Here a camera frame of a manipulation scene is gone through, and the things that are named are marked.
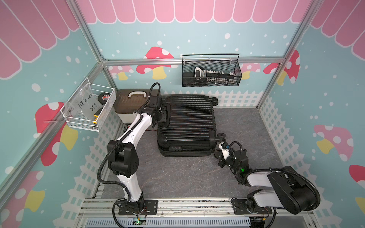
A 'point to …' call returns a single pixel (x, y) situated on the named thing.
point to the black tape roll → (103, 97)
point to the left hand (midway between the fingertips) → (162, 119)
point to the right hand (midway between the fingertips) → (215, 151)
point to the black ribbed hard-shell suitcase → (191, 130)
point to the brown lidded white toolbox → (127, 101)
